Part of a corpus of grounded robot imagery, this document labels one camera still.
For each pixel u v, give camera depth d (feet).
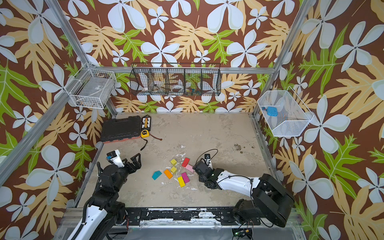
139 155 2.53
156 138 3.44
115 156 2.22
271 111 2.83
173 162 2.99
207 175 2.18
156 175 2.87
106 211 1.82
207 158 2.55
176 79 3.21
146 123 3.66
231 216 2.44
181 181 2.80
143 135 3.43
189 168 2.96
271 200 1.38
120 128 3.53
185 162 3.05
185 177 2.88
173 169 2.90
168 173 2.91
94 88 2.83
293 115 2.56
